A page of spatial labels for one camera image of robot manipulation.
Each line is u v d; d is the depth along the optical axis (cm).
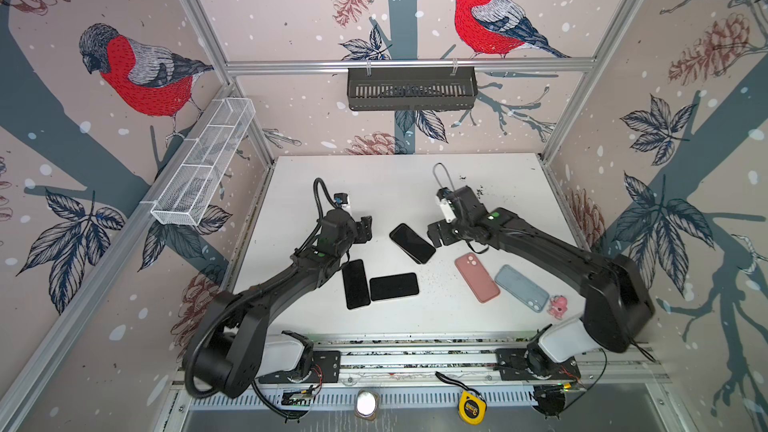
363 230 78
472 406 67
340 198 77
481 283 88
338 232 67
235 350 41
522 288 88
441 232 76
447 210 70
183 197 71
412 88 104
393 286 87
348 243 75
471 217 65
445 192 77
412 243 97
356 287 90
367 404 60
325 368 73
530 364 67
